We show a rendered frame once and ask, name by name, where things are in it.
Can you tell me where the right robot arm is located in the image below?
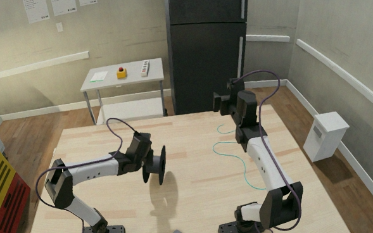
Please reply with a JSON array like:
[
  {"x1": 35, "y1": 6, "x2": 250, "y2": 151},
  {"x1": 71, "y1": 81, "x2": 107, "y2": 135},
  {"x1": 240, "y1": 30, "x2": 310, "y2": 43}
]
[{"x1": 218, "y1": 90, "x2": 303, "y2": 233}]

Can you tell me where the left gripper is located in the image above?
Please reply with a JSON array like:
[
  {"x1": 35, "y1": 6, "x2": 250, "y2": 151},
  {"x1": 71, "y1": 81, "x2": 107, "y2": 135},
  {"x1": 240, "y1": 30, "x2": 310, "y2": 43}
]
[{"x1": 134, "y1": 132, "x2": 154, "y2": 167}]

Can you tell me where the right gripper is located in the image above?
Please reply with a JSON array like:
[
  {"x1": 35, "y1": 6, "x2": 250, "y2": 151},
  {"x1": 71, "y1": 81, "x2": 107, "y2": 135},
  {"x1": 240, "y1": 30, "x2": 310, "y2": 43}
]
[{"x1": 213, "y1": 81, "x2": 245, "y2": 118}]

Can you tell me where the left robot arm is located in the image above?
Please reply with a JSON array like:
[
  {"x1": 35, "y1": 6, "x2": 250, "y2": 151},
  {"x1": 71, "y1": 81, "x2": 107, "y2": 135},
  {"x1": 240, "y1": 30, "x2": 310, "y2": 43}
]
[{"x1": 44, "y1": 132, "x2": 152, "y2": 233}]

